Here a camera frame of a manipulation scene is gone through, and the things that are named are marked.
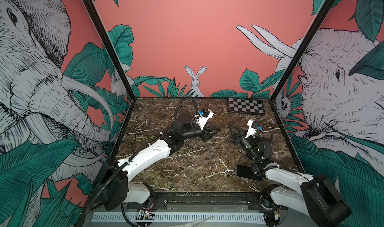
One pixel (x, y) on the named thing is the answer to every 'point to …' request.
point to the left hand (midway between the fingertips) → (219, 126)
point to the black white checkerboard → (246, 106)
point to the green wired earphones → (186, 193)
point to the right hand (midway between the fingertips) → (228, 124)
